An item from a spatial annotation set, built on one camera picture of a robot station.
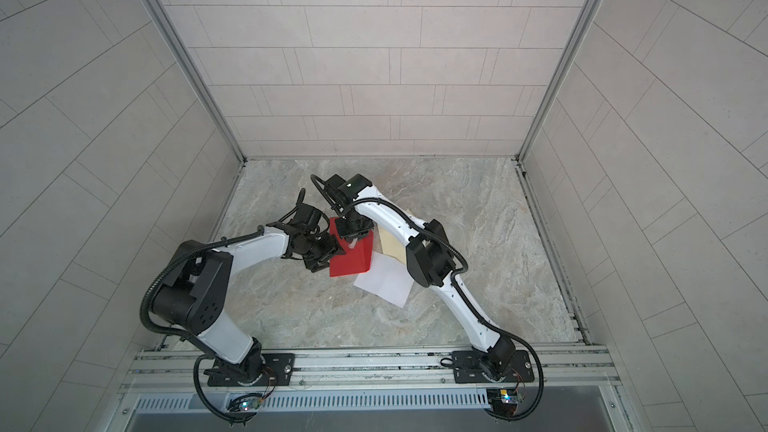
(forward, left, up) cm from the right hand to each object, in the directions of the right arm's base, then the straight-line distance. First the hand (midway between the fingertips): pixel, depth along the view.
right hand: (349, 241), depth 90 cm
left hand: (-2, +1, -3) cm, 3 cm away
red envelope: (-5, -2, -3) cm, 6 cm away
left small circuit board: (-38, +21, -1) cm, 44 cm away
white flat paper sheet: (-11, -11, -3) cm, 16 cm away
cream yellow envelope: (-1, -13, -3) cm, 13 cm away
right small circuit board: (-41, -36, -6) cm, 55 cm away
